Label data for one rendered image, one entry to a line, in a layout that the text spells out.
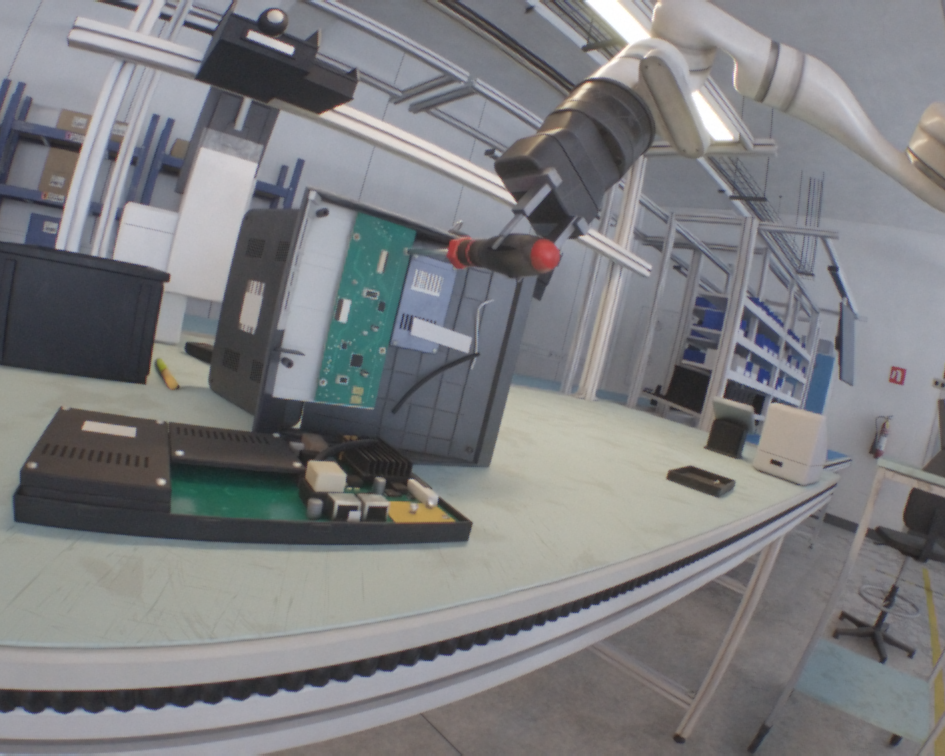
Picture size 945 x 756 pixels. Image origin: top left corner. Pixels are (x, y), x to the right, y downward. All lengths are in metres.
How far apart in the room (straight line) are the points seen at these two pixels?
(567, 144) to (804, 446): 0.85
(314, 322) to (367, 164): 4.69
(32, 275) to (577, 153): 0.51
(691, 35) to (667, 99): 0.14
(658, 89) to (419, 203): 5.01
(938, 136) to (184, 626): 0.67
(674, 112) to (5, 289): 0.61
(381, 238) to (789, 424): 0.89
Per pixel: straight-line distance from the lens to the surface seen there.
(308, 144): 4.86
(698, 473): 0.82
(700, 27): 0.53
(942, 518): 3.14
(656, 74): 0.40
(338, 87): 0.93
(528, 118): 2.47
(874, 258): 7.17
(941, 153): 0.60
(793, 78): 0.55
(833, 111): 0.56
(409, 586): 0.26
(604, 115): 0.39
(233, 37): 0.81
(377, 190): 5.11
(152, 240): 0.87
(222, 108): 2.28
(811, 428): 1.09
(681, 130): 0.42
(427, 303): 0.46
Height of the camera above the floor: 1.13
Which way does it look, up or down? 5 degrees down
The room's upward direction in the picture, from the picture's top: 14 degrees clockwise
